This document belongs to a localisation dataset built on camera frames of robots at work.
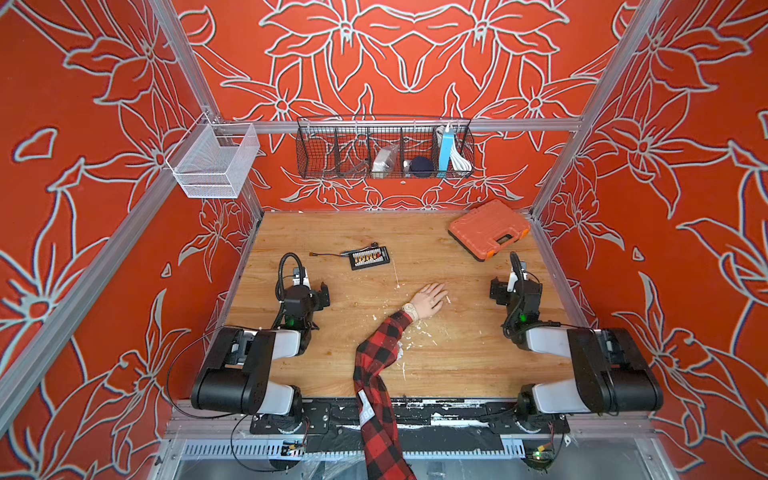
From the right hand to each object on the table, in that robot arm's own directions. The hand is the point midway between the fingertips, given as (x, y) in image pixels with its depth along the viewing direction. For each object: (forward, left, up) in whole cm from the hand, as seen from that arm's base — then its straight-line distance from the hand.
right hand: (508, 276), depth 91 cm
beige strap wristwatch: (-10, +31, -3) cm, 32 cm away
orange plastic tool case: (+22, +2, -3) cm, 22 cm away
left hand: (-2, +63, -2) cm, 63 cm away
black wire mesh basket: (+38, +53, +22) cm, 68 cm away
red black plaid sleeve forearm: (-46, +38, -6) cm, 60 cm away
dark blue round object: (+33, +26, +17) cm, 45 cm away
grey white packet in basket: (+27, +39, +24) cm, 53 cm away
